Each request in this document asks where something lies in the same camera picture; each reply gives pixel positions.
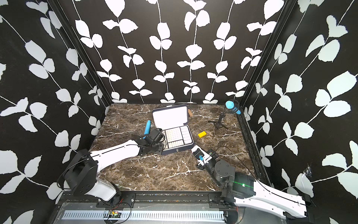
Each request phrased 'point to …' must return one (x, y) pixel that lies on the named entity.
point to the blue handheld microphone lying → (148, 127)
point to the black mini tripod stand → (218, 123)
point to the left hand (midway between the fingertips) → (161, 146)
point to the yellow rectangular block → (202, 134)
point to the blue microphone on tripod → (230, 104)
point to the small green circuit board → (114, 214)
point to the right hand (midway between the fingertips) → (196, 142)
